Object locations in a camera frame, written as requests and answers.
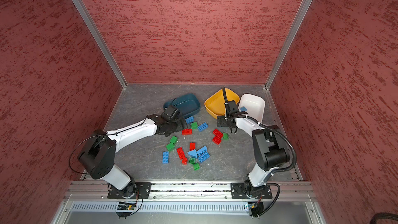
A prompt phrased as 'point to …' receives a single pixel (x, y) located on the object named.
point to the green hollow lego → (192, 160)
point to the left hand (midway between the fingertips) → (181, 130)
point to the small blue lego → (243, 109)
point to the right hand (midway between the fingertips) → (224, 124)
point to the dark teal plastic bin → (188, 104)
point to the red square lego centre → (192, 146)
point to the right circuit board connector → (255, 209)
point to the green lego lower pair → (170, 146)
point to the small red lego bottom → (184, 160)
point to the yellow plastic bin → (215, 104)
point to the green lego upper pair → (173, 139)
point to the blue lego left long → (165, 157)
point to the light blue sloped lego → (193, 153)
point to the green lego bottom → (196, 166)
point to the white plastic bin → (255, 104)
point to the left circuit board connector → (125, 206)
